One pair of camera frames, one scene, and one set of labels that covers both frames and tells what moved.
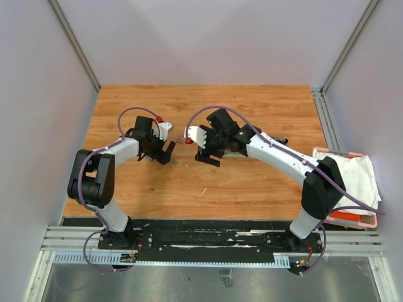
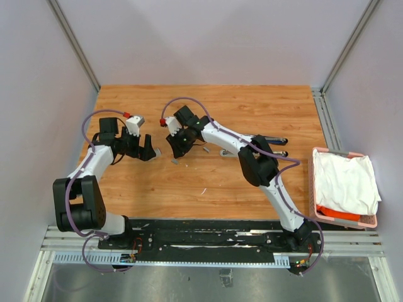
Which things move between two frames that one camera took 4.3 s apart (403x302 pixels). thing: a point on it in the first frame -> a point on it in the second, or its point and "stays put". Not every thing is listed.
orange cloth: (345, 216) stays put
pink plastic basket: (367, 221) stays put
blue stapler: (282, 140) stays put
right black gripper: (205, 157) -> (177, 150)
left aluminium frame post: (68, 36) stays put
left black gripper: (165, 156) -> (143, 153)
